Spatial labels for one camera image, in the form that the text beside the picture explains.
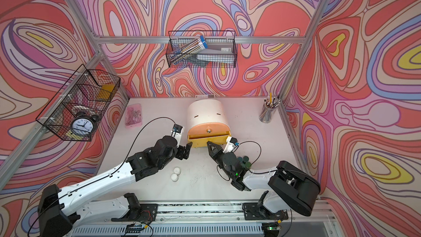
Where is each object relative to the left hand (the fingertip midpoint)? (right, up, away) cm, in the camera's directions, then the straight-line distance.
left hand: (186, 140), depth 76 cm
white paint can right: (-6, -17, +8) cm, 20 cm away
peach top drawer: (+10, +6, +2) cm, 12 cm away
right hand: (+9, -4, +6) cm, 12 cm away
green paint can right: (+31, -15, +10) cm, 36 cm away
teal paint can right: (+30, -12, +12) cm, 35 cm away
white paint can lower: (-7, -20, +6) cm, 22 cm away
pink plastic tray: (-41, +11, +32) cm, 53 cm away
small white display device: (+6, +25, +43) cm, 51 cm away
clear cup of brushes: (+47, +15, +22) cm, 54 cm away
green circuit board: (-23, -39, -4) cm, 45 cm away
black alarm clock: (-42, +8, -8) cm, 44 cm away
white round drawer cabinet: (+9, +14, +12) cm, 21 cm away
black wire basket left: (-49, +14, -5) cm, 51 cm away
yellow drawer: (+6, 0, +4) cm, 8 cm away
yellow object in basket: (-40, +24, +2) cm, 46 cm away
